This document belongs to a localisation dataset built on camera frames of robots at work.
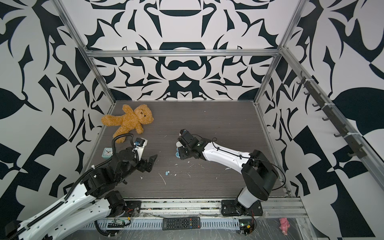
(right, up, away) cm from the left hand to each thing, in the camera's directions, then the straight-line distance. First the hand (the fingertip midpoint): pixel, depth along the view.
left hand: (148, 149), depth 73 cm
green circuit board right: (+46, -36, -2) cm, 58 cm away
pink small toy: (+63, -33, -4) cm, 71 cm away
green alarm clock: (-30, -6, +19) cm, 36 cm away
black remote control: (+17, -33, -3) cm, 37 cm away
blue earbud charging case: (+12, -6, +18) cm, 23 cm away
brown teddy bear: (-20, +14, +27) cm, 36 cm away
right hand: (+15, -3, +12) cm, 20 cm away
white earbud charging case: (+13, -1, +21) cm, 25 cm away
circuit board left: (-14, -36, 0) cm, 38 cm away
